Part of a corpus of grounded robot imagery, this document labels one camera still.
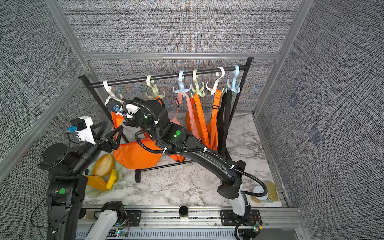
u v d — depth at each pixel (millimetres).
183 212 673
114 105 408
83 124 442
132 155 759
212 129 761
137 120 462
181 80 564
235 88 672
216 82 639
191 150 428
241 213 597
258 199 749
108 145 504
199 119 712
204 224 732
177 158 892
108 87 524
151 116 375
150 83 540
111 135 495
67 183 413
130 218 732
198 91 647
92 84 518
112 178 814
